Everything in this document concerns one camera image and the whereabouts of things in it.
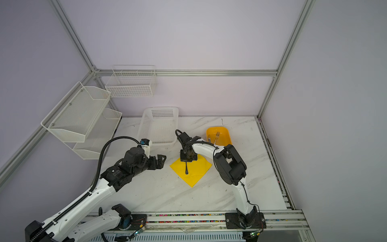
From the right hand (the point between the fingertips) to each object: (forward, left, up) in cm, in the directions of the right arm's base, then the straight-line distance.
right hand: (182, 160), depth 94 cm
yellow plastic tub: (+19, -28, -2) cm, 34 cm away
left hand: (-8, +11, +16) cm, 21 cm away
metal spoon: (-6, -3, -1) cm, 6 cm away
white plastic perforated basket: (+32, +22, -2) cm, 39 cm away
